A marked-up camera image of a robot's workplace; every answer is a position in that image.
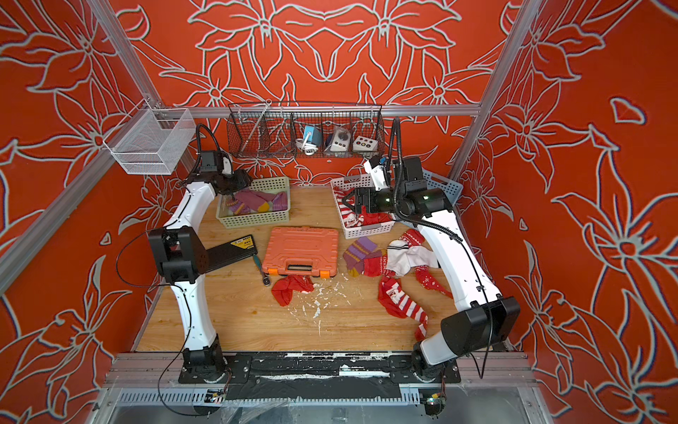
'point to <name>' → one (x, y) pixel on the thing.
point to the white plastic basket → (356, 231)
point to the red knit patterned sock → (412, 237)
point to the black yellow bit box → (231, 252)
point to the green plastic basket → (261, 217)
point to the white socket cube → (341, 140)
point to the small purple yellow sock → (250, 200)
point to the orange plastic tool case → (300, 251)
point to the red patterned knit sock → (372, 267)
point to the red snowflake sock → (428, 281)
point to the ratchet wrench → (266, 277)
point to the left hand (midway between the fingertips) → (245, 177)
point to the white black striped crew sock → (401, 258)
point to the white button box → (365, 144)
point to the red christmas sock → (373, 217)
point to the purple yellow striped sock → (355, 254)
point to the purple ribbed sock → (278, 201)
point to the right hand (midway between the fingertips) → (349, 197)
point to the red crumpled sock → (283, 288)
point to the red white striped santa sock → (392, 296)
